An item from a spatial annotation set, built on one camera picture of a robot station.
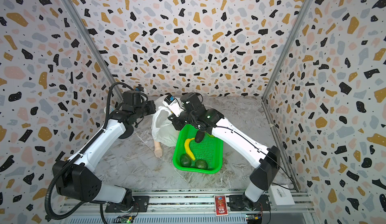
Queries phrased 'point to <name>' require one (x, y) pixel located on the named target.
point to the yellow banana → (186, 144)
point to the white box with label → (279, 195)
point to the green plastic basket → (210, 149)
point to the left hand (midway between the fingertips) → (157, 104)
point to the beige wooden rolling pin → (158, 149)
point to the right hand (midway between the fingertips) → (169, 117)
